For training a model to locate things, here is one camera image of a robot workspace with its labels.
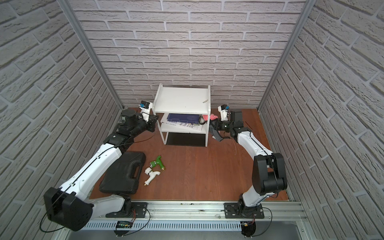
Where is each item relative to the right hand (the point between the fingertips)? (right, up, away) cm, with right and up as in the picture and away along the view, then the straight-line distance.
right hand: (212, 121), depth 88 cm
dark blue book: (-12, +1, -1) cm, 12 cm away
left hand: (-33, +5, -11) cm, 35 cm away
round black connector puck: (+15, -52, -18) cm, 57 cm away
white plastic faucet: (-38, -29, -3) cm, 48 cm away
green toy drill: (-36, -26, -1) cm, 44 cm away
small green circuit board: (-47, -52, -15) cm, 72 cm away
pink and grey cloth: (0, -6, -3) cm, 6 cm away
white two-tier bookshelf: (-24, +11, -10) cm, 28 cm away
